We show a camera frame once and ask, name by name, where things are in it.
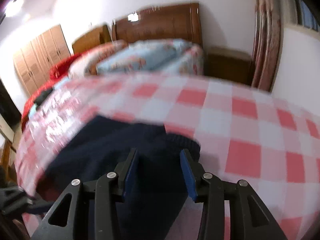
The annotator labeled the pink floral pillow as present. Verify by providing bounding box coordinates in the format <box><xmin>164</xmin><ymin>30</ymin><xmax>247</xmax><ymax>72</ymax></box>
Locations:
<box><xmin>68</xmin><ymin>40</ymin><xmax>128</xmax><ymax>79</ymax></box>

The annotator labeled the red floral curtain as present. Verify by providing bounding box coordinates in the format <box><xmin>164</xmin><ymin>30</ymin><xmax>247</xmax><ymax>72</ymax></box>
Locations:
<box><xmin>251</xmin><ymin>0</ymin><xmax>281</xmax><ymax>92</ymax></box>

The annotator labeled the light blue floral quilt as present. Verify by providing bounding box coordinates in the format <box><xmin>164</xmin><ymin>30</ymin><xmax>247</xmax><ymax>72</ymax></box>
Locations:
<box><xmin>96</xmin><ymin>39</ymin><xmax>204</xmax><ymax>76</ymax></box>

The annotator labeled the pink white checkered bedsheet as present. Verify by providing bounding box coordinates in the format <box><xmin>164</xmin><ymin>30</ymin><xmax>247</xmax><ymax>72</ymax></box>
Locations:
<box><xmin>15</xmin><ymin>73</ymin><xmax>319</xmax><ymax>239</ymax></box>

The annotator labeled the red blanket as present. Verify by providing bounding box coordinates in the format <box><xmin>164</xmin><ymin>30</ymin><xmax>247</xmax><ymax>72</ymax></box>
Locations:
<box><xmin>21</xmin><ymin>52</ymin><xmax>83</xmax><ymax>132</ymax></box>

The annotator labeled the red white navy striped sweater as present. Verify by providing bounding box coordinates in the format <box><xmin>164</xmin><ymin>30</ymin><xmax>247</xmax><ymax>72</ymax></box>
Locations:
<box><xmin>36</xmin><ymin>116</ymin><xmax>200</xmax><ymax>239</ymax></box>

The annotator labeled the dark wooden nightstand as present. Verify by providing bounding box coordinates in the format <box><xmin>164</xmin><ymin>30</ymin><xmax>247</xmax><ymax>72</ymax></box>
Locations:
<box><xmin>204</xmin><ymin>47</ymin><xmax>253</xmax><ymax>86</ymax></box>

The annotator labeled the window with metal bars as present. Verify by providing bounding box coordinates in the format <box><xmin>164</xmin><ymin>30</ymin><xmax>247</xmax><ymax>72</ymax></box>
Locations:
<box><xmin>283</xmin><ymin>0</ymin><xmax>319</xmax><ymax>33</ymax></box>

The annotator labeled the light wooden wardrobe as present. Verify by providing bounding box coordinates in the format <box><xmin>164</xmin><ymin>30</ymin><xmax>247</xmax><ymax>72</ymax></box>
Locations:
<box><xmin>13</xmin><ymin>25</ymin><xmax>71</xmax><ymax>95</ymax></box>

